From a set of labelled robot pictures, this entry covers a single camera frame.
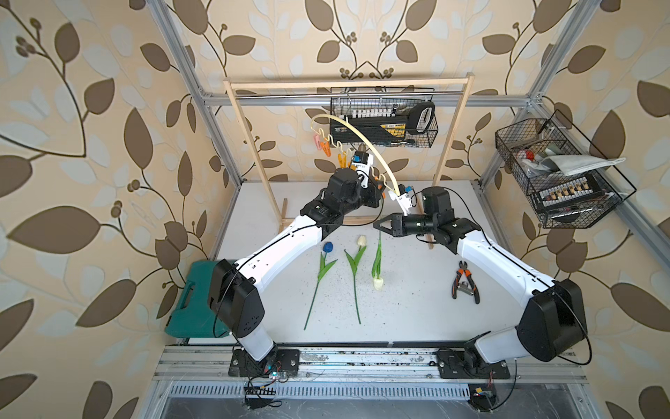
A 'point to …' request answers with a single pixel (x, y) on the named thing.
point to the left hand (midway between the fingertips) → (388, 182)
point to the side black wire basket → (524, 143)
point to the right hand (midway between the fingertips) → (374, 225)
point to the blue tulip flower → (324, 267)
